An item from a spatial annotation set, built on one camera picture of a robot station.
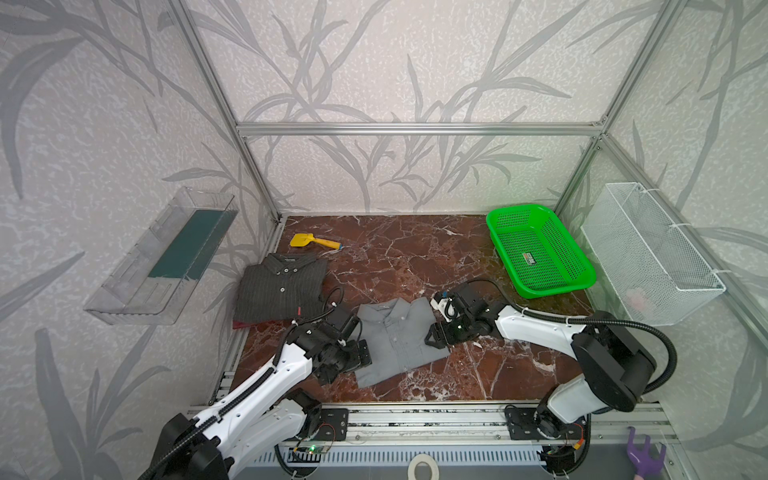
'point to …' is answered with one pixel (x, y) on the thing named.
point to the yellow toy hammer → (299, 240)
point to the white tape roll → (418, 458)
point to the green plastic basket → (536, 252)
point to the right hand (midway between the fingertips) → (433, 329)
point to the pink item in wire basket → (637, 298)
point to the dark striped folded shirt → (284, 287)
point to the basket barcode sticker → (529, 258)
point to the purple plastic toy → (641, 460)
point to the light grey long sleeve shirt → (395, 333)
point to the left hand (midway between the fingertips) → (363, 358)
